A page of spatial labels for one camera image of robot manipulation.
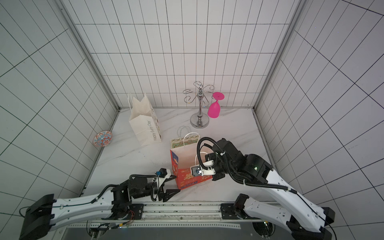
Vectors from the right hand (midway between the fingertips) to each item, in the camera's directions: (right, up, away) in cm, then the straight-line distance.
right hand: (201, 157), depth 65 cm
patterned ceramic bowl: (-66, +4, +34) cm, 75 cm away
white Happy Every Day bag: (-32, +16, +16) cm, 39 cm away
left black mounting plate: (-32, -29, +7) cm, 44 cm away
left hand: (-13, -16, +8) cm, 22 cm away
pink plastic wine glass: (+10, +24, +29) cm, 39 cm away
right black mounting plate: (+14, -29, +7) cm, 33 cm away
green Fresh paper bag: (-7, +2, +34) cm, 35 cm away
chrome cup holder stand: (+1, +16, +44) cm, 47 cm away
